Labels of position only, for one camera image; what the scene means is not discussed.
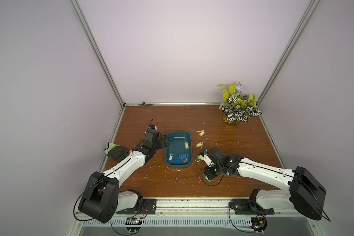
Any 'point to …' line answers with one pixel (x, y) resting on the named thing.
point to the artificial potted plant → (237, 107)
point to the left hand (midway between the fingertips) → (164, 138)
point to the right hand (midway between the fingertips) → (203, 170)
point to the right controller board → (259, 223)
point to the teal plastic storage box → (179, 154)
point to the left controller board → (133, 221)
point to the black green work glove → (116, 152)
